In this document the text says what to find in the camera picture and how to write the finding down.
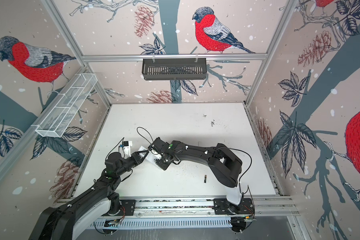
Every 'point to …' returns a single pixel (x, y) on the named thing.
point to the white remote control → (150, 157)
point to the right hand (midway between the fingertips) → (161, 163)
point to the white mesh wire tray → (59, 119)
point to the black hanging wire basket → (177, 70)
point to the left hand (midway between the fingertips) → (148, 153)
